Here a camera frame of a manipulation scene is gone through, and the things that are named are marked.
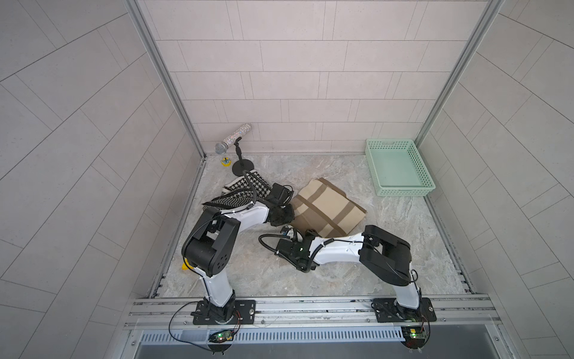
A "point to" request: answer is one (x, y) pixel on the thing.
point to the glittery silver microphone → (222, 147)
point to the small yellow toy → (226, 161)
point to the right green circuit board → (415, 336)
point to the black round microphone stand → (241, 166)
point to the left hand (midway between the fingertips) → (296, 215)
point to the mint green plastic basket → (397, 168)
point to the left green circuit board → (220, 336)
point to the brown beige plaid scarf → (322, 208)
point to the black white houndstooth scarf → (247, 189)
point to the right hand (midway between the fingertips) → (311, 238)
